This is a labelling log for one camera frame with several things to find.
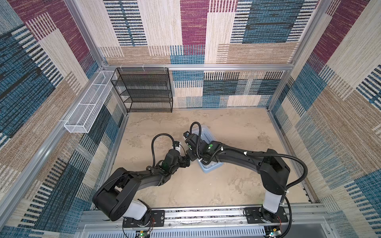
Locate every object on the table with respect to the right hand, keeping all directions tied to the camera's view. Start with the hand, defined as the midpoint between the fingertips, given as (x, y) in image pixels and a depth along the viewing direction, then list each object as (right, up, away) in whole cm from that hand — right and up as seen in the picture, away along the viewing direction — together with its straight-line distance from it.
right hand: (193, 150), depth 87 cm
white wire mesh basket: (-52, +17, -17) cm, 57 cm away
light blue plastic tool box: (+8, +9, +9) cm, 15 cm away
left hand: (-4, -2, +3) cm, 6 cm away
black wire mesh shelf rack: (-36, +40, +22) cm, 58 cm away
